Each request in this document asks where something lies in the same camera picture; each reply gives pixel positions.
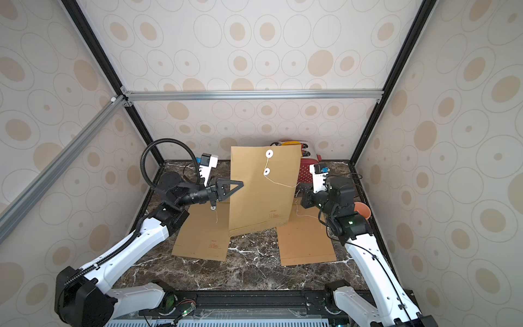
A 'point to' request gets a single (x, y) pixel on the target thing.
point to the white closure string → (214, 208)
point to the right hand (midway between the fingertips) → (297, 186)
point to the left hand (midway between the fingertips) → (244, 189)
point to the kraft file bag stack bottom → (305, 240)
